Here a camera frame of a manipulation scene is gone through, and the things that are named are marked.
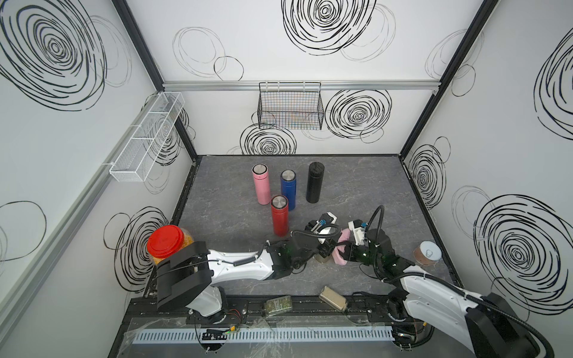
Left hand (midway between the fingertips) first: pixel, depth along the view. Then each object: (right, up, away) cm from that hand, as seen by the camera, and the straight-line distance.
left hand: (334, 228), depth 75 cm
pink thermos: (-27, +19, +11) cm, 34 cm away
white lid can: (+35, -11, +6) cm, 37 cm away
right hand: (+1, -10, +7) cm, 12 cm away
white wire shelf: (-78, +23, +14) cm, 83 cm away
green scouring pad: (-19, -24, -3) cm, 31 cm away
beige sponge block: (-1, -23, -1) cm, 23 cm away
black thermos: (-5, +16, +16) cm, 23 cm away
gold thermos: (-3, -15, +10) cm, 18 cm away
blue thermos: (-16, +13, +13) cm, 24 cm away
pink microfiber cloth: (+6, -5, +8) cm, 11 cm away
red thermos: (-19, +7, +1) cm, 20 cm away
